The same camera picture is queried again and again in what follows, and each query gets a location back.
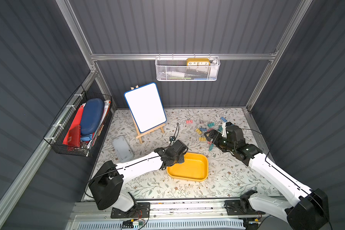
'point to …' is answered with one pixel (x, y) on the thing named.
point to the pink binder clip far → (189, 121)
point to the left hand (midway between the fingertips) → (182, 156)
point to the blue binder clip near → (203, 129)
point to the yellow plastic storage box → (195, 167)
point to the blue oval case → (91, 113)
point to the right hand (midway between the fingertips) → (212, 135)
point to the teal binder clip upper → (211, 124)
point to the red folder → (73, 138)
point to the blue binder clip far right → (224, 119)
